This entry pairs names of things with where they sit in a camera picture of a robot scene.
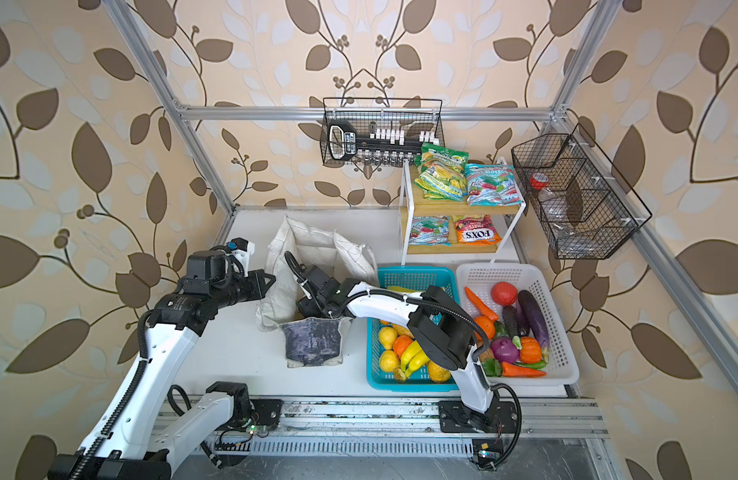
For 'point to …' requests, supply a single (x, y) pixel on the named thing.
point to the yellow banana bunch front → (413, 357)
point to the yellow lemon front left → (389, 360)
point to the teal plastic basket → (420, 278)
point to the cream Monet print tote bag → (310, 341)
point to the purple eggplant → (535, 317)
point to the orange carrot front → (510, 370)
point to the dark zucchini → (510, 317)
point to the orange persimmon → (400, 344)
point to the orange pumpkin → (530, 350)
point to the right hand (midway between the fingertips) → (309, 305)
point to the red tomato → (504, 293)
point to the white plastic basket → (562, 367)
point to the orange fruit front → (438, 374)
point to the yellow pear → (387, 336)
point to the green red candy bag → (431, 230)
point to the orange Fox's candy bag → (476, 229)
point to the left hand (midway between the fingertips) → (275, 275)
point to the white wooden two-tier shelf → (413, 203)
